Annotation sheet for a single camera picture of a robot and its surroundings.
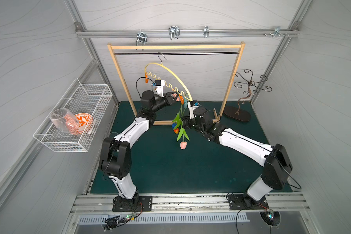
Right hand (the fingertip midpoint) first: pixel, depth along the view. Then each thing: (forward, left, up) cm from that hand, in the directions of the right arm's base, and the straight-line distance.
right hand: (181, 116), depth 80 cm
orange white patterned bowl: (-12, +45, +10) cm, 47 cm away
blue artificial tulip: (+4, +3, -11) cm, 12 cm away
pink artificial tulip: (-12, -2, -10) cm, 16 cm away
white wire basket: (+5, +51, +8) cm, 51 cm away
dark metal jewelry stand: (+22, -48, -25) cm, 58 cm away
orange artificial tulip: (0, +3, -15) cm, 15 cm away
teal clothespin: (+1, -2, +9) cm, 9 cm away
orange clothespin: (+3, -1, +10) cm, 10 cm away
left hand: (+8, +1, +10) cm, 13 cm away
